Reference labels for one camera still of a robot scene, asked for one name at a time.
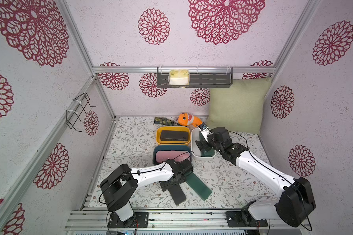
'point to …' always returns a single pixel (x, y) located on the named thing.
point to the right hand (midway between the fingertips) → (202, 134)
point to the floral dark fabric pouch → (163, 121)
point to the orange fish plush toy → (186, 119)
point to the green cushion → (239, 108)
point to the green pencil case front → (197, 186)
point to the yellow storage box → (178, 128)
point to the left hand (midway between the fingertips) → (175, 183)
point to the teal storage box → (160, 148)
